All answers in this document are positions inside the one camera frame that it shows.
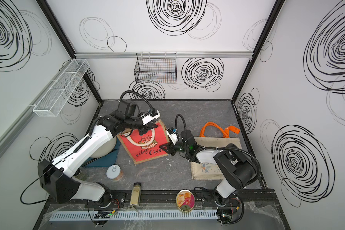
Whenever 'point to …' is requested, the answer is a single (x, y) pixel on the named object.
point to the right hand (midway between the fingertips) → (161, 146)
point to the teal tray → (108, 160)
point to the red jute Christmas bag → (146, 147)
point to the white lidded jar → (114, 172)
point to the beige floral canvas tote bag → (212, 134)
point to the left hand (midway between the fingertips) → (156, 123)
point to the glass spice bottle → (135, 194)
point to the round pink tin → (185, 200)
